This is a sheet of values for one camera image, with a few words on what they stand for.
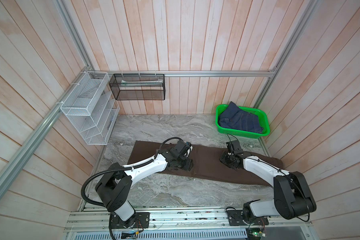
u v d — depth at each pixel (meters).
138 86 1.04
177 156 0.65
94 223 0.74
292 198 0.43
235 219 0.73
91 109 0.67
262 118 1.07
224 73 1.95
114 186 0.44
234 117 1.09
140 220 0.73
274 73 0.93
